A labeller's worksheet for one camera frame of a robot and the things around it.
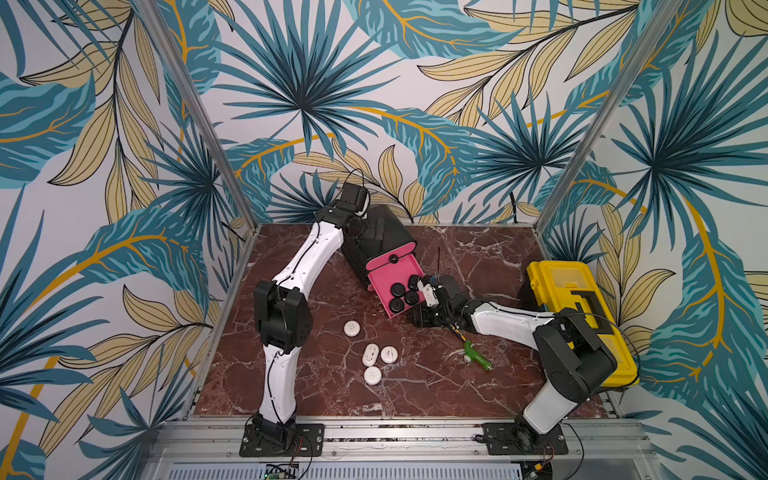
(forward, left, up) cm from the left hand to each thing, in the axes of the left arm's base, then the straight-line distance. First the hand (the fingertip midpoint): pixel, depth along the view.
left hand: (369, 230), depth 91 cm
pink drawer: (-7, -7, -4) cm, 10 cm away
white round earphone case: (-23, +5, -18) cm, 30 cm away
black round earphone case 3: (-17, -9, -16) cm, 24 cm away
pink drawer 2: (-8, -9, -10) cm, 16 cm away
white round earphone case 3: (-37, -2, -18) cm, 41 cm away
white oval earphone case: (-31, -1, -18) cm, 36 cm away
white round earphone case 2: (-31, -7, -18) cm, 37 cm away
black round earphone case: (-9, -14, -13) cm, 21 cm away
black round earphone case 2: (-12, -9, -14) cm, 21 cm away
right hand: (-19, -14, -17) cm, 29 cm away
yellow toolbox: (-16, -58, -3) cm, 60 cm away
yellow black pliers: (-25, -28, -19) cm, 42 cm away
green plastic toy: (-31, -31, -19) cm, 48 cm away
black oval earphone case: (-13, -13, -16) cm, 25 cm away
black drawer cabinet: (-5, -3, +5) cm, 8 cm away
